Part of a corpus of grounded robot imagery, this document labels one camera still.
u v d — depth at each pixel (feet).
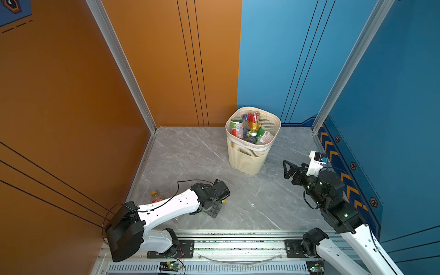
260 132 3.01
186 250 2.40
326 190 1.61
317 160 1.87
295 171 2.00
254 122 2.87
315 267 2.33
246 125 3.07
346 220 1.52
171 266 2.32
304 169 1.96
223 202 2.78
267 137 2.78
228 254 2.38
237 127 2.72
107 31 2.47
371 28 2.44
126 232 1.33
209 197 1.90
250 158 2.65
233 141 2.61
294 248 2.38
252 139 2.95
